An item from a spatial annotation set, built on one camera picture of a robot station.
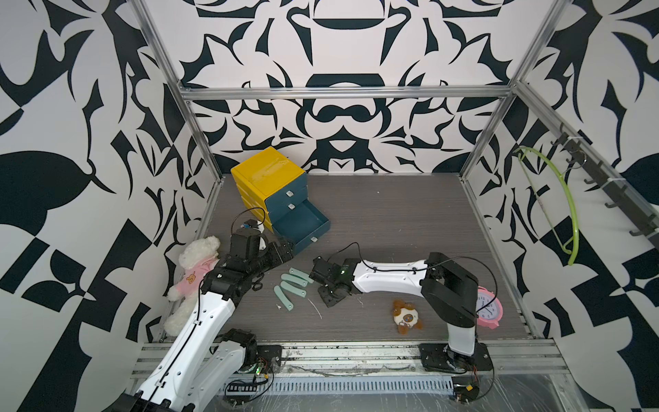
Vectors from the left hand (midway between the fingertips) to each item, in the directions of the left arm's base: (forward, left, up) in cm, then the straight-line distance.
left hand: (281, 244), depth 78 cm
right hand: (-9, -13, -17) cm, 23 cm away
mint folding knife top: (-3, -5, -15) cm, 16 cm away
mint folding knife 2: (-4, -3, -17) cm, 18 cm away
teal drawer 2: (+17, -5, -16) cm, 24 cm away
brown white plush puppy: (-18, -37, -14) cm, 44 cm away
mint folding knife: (-10, +2, -17) cm, 19 cm away
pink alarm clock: (-17, -64, -15) cm, 68 cm away
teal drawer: (+19, 0, +2) cm, 19 cm away
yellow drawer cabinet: (+21, +5, +5) cm, 22 cm away
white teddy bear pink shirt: (+1, +28, -9) cm, 30 cm away
